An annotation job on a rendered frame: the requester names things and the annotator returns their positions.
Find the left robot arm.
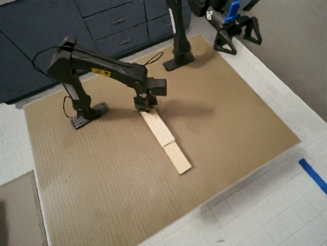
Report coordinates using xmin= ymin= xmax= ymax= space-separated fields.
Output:
xmin=163 ymin=0 xmax=260 ymax=72

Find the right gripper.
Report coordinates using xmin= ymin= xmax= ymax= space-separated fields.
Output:
xmin=133 ymin=94 xmax=157 ymax=113

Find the light wooden bar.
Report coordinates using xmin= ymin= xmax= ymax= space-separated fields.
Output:
xmin=164 ymin=141 xmax=191 ymax=174

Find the pale wooden slat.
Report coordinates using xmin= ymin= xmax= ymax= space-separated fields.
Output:
xmin=140 ymin=109 xmax=175 ymax=147

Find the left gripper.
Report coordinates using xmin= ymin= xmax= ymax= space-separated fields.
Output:
xmin=213 ymin=0 xmax=262 ymax=55

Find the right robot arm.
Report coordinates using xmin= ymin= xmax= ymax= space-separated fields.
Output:
xmin=47 ymin=35 xmax=167 ymax=130

